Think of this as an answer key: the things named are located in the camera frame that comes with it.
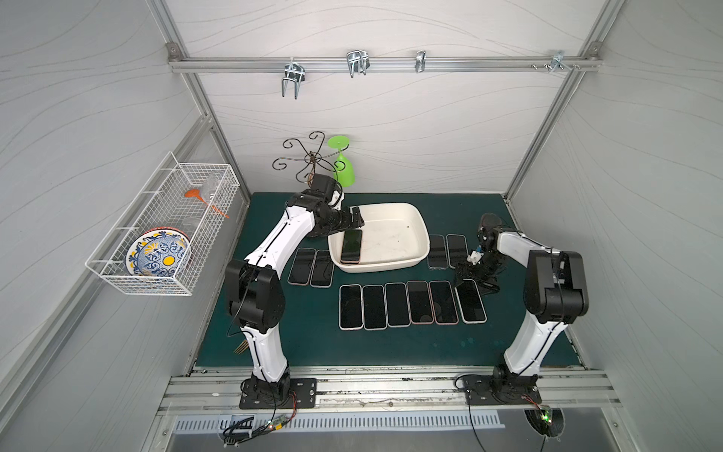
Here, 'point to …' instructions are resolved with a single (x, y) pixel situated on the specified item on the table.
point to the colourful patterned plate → (156, 252)
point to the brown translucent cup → (490, 220)
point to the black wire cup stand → (312, 158)
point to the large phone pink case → (420, 302)
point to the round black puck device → (547, 420)
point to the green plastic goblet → (344, 170)
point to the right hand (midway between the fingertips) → (469, 287)
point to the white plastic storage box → (393, 235)
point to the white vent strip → (343, 422)
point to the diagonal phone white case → (457, 249)
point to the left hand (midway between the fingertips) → (354, 225)
